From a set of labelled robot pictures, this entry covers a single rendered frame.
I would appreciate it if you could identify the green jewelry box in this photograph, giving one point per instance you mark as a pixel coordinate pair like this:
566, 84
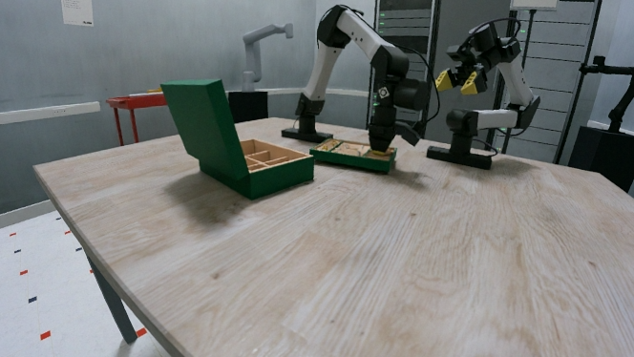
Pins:
207, 130

